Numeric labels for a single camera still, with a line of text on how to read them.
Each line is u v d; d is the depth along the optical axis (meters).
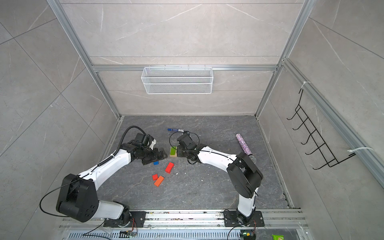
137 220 0.73
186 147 0.69
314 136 0.68
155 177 0.88
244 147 0.98
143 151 0.72
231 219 0.73
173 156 0.96
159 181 0.86
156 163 0.90
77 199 0.41
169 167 0.90
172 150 0.98
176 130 1.10
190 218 0.75
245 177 0.47
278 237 0.68
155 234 0.70
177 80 1.01
